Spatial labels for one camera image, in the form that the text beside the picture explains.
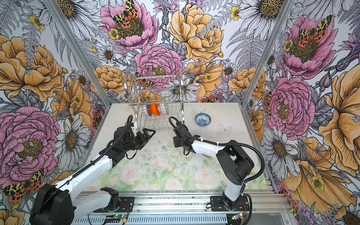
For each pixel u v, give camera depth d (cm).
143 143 73
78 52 89
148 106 100
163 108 102
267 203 76
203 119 110
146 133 73
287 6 72
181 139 72
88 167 50
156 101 85
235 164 47
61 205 40
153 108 102
